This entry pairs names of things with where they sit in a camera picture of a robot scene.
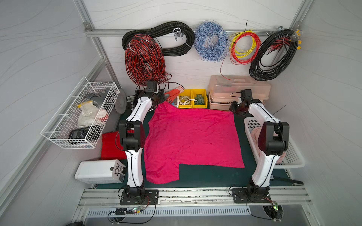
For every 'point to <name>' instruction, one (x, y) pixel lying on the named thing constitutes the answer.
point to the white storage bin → (176, 102)
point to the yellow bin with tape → (188, 92)
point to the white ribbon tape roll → (185, 100)
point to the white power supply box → (107, 172)
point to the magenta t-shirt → (189, 136)
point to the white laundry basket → (294, 157)
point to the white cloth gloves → (87, 113)
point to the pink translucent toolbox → (224, 89)
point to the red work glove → (172, 94)
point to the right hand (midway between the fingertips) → (231, 107)
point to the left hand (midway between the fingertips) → (164, 96)
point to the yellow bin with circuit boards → (203, 92)
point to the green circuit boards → (200, 100)
